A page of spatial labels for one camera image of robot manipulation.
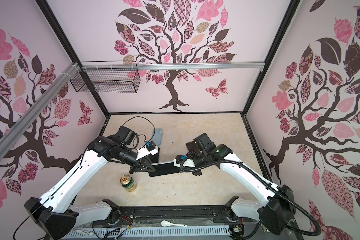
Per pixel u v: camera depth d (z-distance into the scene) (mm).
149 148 570
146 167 622
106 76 947
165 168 627
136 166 562
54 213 379
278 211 383
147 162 607
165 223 709
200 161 612
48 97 680
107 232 724
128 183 744
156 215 756
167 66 926
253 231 697
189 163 610
